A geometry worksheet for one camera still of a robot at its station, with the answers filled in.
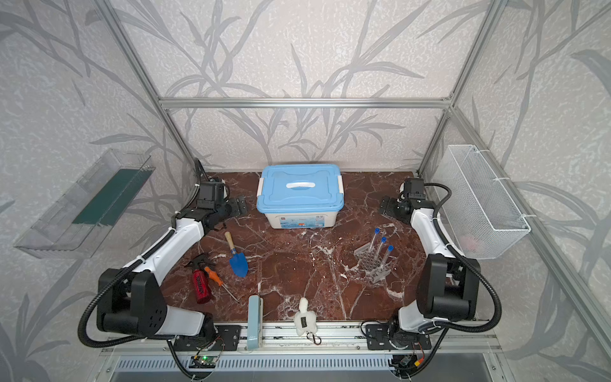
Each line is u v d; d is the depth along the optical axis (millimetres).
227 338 739
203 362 715
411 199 632
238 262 896
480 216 609
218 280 845
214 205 657
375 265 887
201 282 826
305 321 736
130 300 417
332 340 739
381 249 834
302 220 938
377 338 723
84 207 666
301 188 912
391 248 772
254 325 725
